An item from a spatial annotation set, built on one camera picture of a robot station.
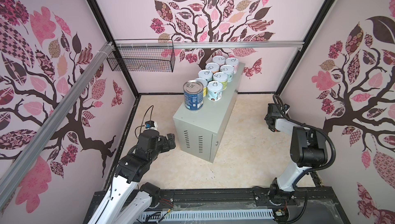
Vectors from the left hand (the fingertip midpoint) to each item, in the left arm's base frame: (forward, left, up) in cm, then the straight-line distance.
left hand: (166, 140), depth 72 cm
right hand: (+22, -67, -12) cm, 72 cm away
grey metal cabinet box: (-2, -15, +11) cm, 19 cm away
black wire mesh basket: (+74, +31, -4) cm, 81 cm away
